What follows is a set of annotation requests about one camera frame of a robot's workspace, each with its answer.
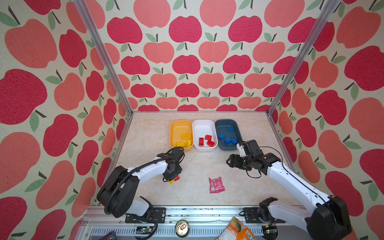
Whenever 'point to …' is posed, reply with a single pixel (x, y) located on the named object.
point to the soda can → (182, 228)
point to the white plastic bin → (200, 128)
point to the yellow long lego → (186, 136)
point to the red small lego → (208, 137)
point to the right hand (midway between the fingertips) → (234, 161)
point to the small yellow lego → (171, 182)
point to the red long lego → (201, 141)
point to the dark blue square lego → (230, 129)
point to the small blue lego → (221, 136)
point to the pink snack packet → (216, 185)
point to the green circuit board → (144, 230)
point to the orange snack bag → (236, 230)
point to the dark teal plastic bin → (228, 134)
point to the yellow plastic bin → (181, 134)
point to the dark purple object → (111, 236)
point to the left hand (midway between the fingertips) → (180, 174)
